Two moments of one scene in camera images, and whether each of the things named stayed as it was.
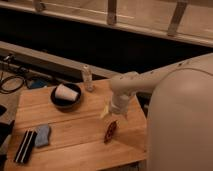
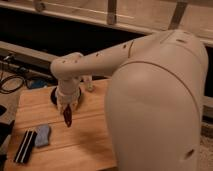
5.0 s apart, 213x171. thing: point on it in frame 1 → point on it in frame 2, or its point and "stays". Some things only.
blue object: x=39 y=83 stays
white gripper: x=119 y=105 → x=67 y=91
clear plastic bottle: x=87 y=77 stays
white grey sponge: x=43 y=135 stays
